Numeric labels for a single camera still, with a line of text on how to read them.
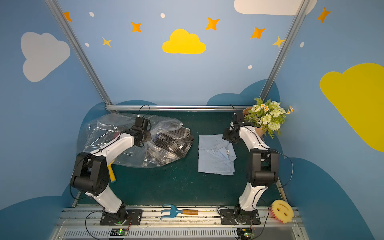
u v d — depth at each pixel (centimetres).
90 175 46
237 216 68
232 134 82
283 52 85
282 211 75
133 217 74
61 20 72
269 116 82
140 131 73
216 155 96
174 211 75
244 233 71
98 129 96
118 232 71
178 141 99
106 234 70
